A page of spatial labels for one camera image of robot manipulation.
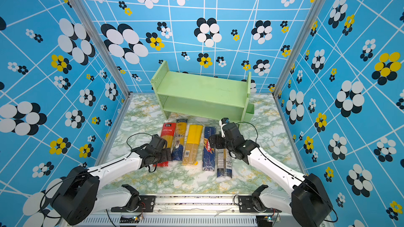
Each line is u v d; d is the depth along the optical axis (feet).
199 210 2.38
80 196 1.36
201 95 2.70
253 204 2.14
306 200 1.29
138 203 2.27
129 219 2.36
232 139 2.01
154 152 2.22
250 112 3.24
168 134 3.15
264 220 2.31
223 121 2.42
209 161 2.72
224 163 2.71
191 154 2.84
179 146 2.96
